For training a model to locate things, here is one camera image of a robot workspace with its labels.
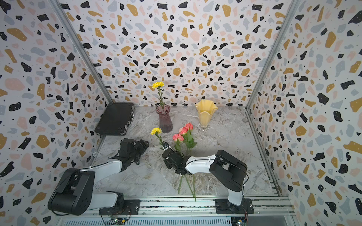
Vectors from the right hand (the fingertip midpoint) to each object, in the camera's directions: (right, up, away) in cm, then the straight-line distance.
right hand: (168, 156), depth 89 cm
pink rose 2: (+8, +15, +13) cm, 21 cm away
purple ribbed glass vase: (-6, +19, +24) cm, 31 cm away
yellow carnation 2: (-8, +16, +6) cm, 19 cm away
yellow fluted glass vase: (+25, +31, +11) cm, 42 cm away
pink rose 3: (+14, +7, +9) cm, 18 cm away
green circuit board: (-23, -28, -18) cm, 41 cm away
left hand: (-14, +6, +3) cm, 15 cm away
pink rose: (+4, +11, +9) cm, 14 cm away
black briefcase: (-48, +24, +28) cm, 60 cm away
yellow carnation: (-7, +45, -1) cm, 46 cm away
